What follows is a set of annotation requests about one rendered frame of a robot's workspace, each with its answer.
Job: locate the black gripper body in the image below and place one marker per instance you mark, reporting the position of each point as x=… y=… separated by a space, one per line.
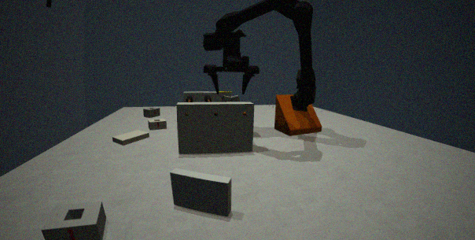
x=212 y=69

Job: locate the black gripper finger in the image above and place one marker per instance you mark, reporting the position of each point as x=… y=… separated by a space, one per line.
x=246 y=78
x=215 y=81

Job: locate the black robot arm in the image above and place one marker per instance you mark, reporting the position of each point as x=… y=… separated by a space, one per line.
x=300 y=12

